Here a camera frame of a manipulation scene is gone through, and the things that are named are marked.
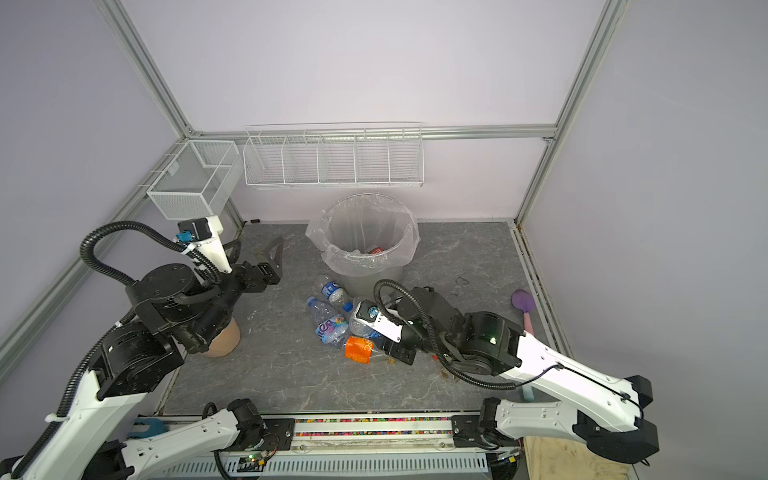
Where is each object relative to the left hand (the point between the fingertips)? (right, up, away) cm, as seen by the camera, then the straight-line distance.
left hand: (261, 247), depth 55 cm
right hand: (+21, -16, +6) cm, 27 cm away
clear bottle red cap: (+18, -1, +50) cm, 53 cm away
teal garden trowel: (+60, -39, +24) cm, 76 cm away
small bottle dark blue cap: (+4, -14, +41) cm, 44 cm away
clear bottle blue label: (+18, -17, +6) cm, 25 cm away
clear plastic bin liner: (+14, +5, +47) cm, 49 cm away
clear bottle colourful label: (+5, -22, +34) cm, 41 cm away
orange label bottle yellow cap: (+15, -28, +28) cm, 42 cm away
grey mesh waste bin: (+14, -12, +40) cm, 44 cm away
